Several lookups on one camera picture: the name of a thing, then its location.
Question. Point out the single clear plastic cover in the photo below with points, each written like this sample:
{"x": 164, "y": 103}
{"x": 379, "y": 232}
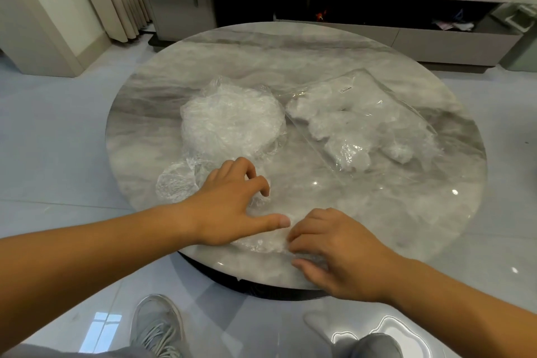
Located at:
{"x": 176, "y": 181}

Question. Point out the person's left hand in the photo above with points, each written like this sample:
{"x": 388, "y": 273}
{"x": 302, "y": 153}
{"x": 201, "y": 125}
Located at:
{"x": 222, "y": 207}

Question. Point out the clear bag of caps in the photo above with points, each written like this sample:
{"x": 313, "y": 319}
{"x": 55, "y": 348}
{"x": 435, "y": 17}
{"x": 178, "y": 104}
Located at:
{"x": 357, "y": 123}

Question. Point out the grey sneaker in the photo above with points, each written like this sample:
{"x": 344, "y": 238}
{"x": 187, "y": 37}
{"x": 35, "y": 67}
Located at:
{"x": 376, "y": 347}
{"x": 158, "y": 324}

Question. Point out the green storage bin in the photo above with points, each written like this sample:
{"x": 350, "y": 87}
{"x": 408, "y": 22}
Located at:
{"x": 522, "y": 39}

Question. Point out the long grey low cabinet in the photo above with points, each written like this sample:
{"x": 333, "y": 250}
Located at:
{"x": 176, "y": 9}

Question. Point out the black table base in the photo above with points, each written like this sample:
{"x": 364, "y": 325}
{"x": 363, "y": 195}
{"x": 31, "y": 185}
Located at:
{"x": 252, "y": 285}

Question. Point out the person's left forearm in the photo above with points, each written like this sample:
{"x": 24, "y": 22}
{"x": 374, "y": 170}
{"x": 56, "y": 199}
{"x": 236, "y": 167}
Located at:
{"x": 80, "y": 274}

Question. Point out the clear plastic bag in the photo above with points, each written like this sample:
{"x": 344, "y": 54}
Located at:
{"x": 415, "y": 118}

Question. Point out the person's right hand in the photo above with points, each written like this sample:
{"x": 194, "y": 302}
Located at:
{"x": 352, "y": 257}

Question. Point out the pile of clear plastic caps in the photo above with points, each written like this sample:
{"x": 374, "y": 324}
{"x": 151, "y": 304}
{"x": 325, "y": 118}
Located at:
{"x": 233, "y": 118}

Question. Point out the person's right forearm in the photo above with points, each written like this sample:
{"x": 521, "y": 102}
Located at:
{"x": 470, "y": 316}

